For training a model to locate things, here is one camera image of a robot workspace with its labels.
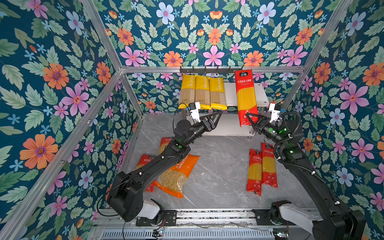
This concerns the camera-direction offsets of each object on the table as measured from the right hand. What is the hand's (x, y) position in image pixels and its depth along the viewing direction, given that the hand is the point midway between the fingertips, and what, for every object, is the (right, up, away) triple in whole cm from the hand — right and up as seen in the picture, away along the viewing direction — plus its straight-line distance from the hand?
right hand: (247, 114), depth 64 cm
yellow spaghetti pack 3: (-12, +10, +14) cm, 21 cm away
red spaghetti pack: (+19, -34, +21) cm, 44 cm away
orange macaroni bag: (-37, -36, +19) cm, 55 cm away
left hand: (-12, +1, -1) cm, 12 cm away
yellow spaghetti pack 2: (-20, +14, +16) cm, 29 cm away
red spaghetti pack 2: (+10, -35, +20) cm, 41 cm away
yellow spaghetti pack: (-28, +14, +16) cm, 35 cm away
